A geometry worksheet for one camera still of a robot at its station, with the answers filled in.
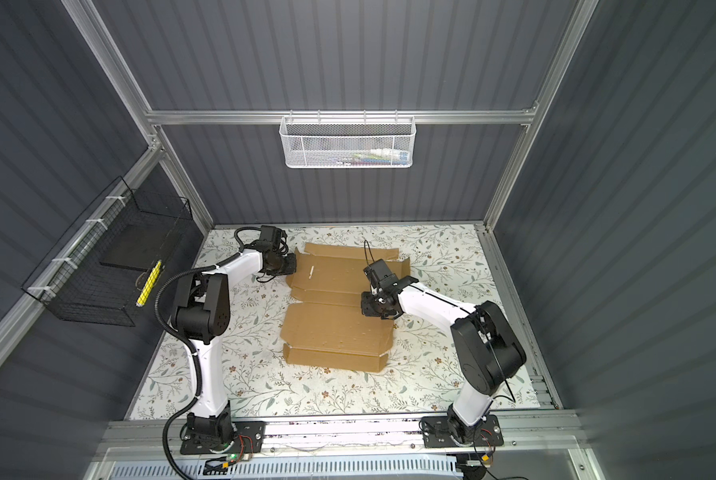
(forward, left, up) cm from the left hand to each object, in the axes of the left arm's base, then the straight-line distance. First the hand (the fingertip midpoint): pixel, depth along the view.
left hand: (293, 266), depth 105 cm
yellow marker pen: (-25, +29, +23) cm, 44 cm away
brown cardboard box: (-22, -11, -3) cm, 25 cm away
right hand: (-21, -26, +3) cm, 33 cm away
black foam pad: (-12, +34, +25) cm, 44 cm away
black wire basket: (-19, +41, +25) cm, 51 cm away
